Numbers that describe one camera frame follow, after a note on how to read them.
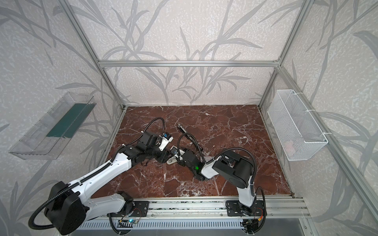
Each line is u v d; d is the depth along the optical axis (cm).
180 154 75
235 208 73
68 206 38
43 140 63
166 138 72
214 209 75
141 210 72
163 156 71
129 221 71
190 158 69
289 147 74
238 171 49
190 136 99
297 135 62
